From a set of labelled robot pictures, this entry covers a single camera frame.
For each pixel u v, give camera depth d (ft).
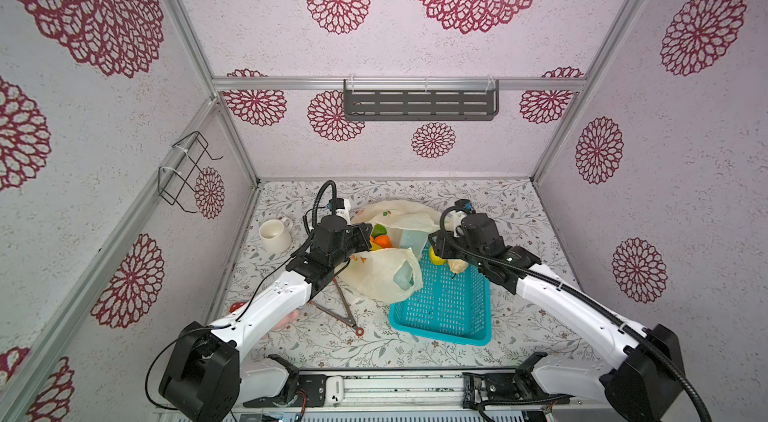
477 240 1.97
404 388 2.45
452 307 2.88
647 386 1.29
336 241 2.01
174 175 2.44
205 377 1.31
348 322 2.74
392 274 2.44
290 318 2.58
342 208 2.38
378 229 3.29
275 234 3.28
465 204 2.30
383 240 3.12
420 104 3.22
